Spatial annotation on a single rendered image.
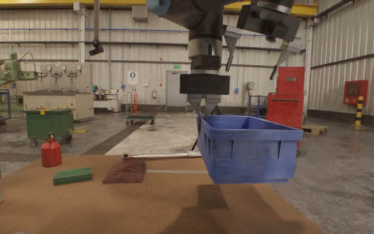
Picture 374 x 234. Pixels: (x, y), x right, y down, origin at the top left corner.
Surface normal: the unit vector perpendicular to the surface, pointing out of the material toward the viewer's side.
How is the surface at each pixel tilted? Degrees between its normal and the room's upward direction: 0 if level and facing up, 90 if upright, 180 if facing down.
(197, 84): 90
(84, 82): 90
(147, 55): 90
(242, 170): 90
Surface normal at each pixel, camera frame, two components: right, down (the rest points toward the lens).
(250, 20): 0.11, 0.50
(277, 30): 0.03, 0.78
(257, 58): 0.04, 0.11
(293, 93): -0.47, 0.08
